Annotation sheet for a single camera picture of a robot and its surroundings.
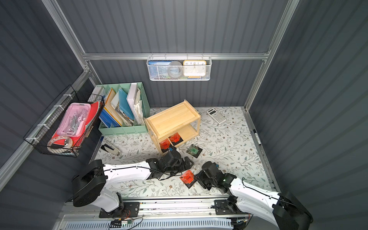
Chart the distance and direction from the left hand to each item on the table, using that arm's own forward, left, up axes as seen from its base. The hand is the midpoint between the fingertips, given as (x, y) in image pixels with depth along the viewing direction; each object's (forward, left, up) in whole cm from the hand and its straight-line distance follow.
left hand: (189, 166), depth 80 cm
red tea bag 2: (+22, +9, -6) cm, 25 cm away
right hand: (-4, -4, -6) cm, 8 cm away
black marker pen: (+27, -52, -12) cm, 60 cm away
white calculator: (+45, -23, -8) cm, 51 cm away
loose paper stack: (+33, +32, +16) cm, 48 cm away
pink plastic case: (+14, +59, +22) cm, 65 cm away
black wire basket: (+4, +65, +27) cm, 70 cm away
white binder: (+39, +38, +17) cm, 56 cm away
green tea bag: (+15, -3, -9) cm, 17 cm away
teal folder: (+37, +43, +13) cm, 59 cm away
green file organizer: (+46, +53, +16) cm, 72 cm away
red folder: (+4, +62, +20) cm, 65 cm away
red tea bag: (+17, +16, -6) cm, 25 cm away
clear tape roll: (+3, +64, +21) cm, 68 cm away
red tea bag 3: (-4, 0, -8) cm, 9 cm away
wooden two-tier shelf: (+26, +6, +12) cm, 29 cm away
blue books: (+31, +55, +5) cm, 63 cm away
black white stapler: (+16, +54, -7) cm, 56 cm away
